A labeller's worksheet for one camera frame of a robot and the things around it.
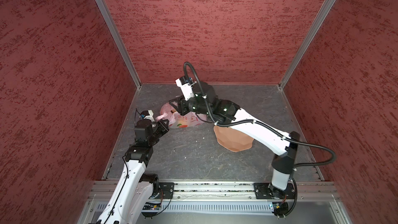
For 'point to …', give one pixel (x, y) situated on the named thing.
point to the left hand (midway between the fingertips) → (170, 123)
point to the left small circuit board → (150, 206)
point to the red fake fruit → (181, 126)
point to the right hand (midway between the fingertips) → (173, 102)
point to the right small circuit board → (280, 209)
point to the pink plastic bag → (176, 120)
